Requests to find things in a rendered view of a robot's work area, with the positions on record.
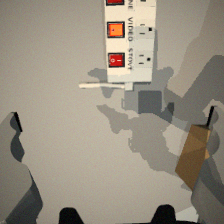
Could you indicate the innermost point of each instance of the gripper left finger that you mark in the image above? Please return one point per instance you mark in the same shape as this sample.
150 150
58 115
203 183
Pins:
20 200

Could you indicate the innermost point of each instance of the white power strip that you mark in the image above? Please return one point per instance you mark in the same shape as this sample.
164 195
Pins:
130 29

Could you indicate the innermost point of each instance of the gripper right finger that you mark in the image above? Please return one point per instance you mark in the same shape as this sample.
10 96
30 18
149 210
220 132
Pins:
208 193

